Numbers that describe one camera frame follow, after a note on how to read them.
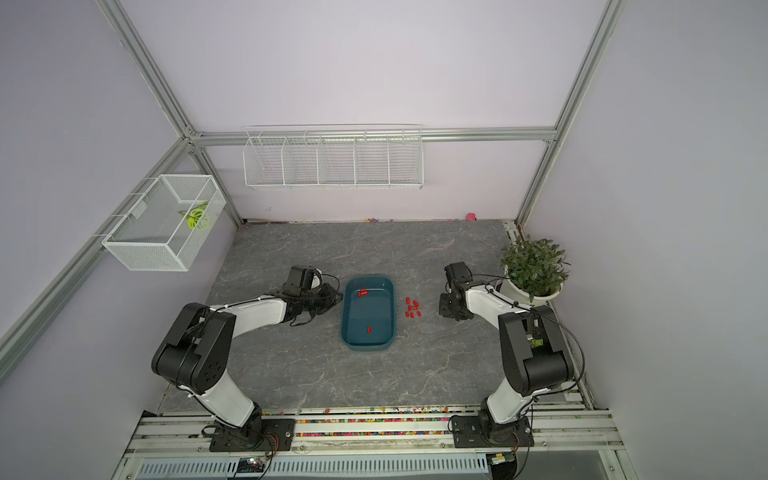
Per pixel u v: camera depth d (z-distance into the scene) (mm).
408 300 990
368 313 943
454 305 702
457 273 768
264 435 723
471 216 1240
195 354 471
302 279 764
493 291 616
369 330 913
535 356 463
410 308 967
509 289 854
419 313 961
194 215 810
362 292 999
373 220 1240
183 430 771
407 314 962
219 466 707
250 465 710
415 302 981
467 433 738
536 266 828
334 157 995
